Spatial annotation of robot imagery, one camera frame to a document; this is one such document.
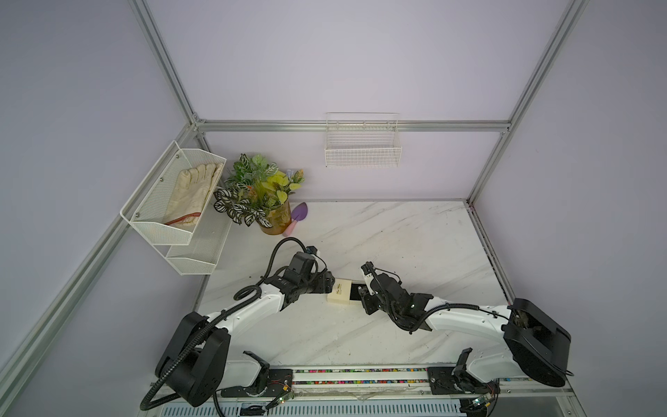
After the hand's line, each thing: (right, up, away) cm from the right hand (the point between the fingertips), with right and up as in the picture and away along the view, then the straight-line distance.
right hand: (364, 292), depth 86 cm
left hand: (-14, +3, +1) cm, 14 cm away
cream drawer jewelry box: (-6, -1, +3) cm, 7 cm away
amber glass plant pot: (-33, +26, +19) cm, 46 cm away
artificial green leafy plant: (-41, +37, +14) cm, 57 cm away
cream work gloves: (-55, +34, -6) cm, 65 cm away
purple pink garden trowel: (-27, +28, +29) cm, 49 cm away
